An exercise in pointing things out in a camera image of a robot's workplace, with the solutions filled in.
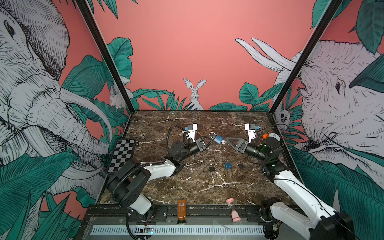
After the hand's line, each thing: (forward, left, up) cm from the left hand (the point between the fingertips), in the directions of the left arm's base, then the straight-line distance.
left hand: (216, 137), depth 68 cm
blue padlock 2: (-2, -10, -29) cm, 31 cm away
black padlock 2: (-1, -19, -31) cm, 37 cm away
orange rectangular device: (-26, +18, -26) cm, 41 cm away
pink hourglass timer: (-29, -9, -28) cm, 41 cm away
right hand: (-1, -5, -1) cm, 5 cm away
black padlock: (-2, -1, -30) cm, 30 cm away
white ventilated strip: (-33, +17, -30) cm, 47 cm away
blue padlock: (+1, -2, -3) cm, 3 cm away
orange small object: (+19, -41, -28) cm, 53 cm away
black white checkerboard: (+9, +55, -27) cm, 62 cm away
